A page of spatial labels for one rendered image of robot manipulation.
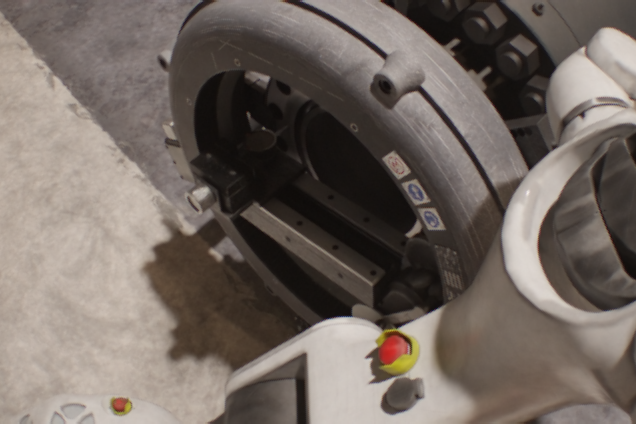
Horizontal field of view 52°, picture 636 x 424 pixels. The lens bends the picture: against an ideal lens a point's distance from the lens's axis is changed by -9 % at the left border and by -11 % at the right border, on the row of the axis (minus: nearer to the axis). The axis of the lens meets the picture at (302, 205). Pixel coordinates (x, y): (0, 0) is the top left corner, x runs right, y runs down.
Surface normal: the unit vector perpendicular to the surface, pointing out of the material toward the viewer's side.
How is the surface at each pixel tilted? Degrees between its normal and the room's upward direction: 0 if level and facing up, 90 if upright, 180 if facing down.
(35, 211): 0
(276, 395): 7
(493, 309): 83
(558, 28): 36
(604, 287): 43
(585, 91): 24
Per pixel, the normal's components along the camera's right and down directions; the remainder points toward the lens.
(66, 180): -0.07, -0.65
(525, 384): -0.29, 0.69
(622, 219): -0.66, -0.33
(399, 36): 0.14, -0.47
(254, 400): -0.51, -0.55
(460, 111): 0.35, -0.24
